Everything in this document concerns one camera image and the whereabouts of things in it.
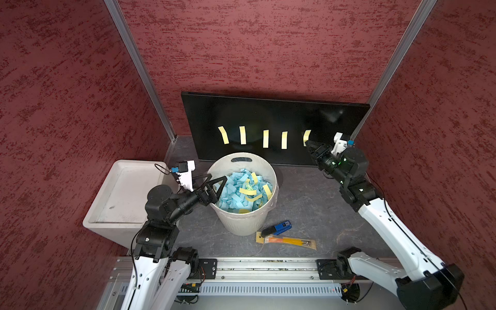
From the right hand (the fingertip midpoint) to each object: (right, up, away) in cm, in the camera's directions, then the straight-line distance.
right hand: (302, 146), depth 70 cm
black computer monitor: (-37, +11, +18) cm, 42 cm away
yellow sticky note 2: (-6, +3, +1) cm, 7 cm away
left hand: (-30, -12, -7) cm, 33 cm away
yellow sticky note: (-14, +3, +1) cm, 14 cm away
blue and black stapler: (-8, -36, +11) cm, 38 cm away
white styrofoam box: (-65, -23, -5) cm, 69 cm away
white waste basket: (-22, -29, 0) cm, 36 cm away
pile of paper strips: (-22, -17, +1) cm, 28 cm away
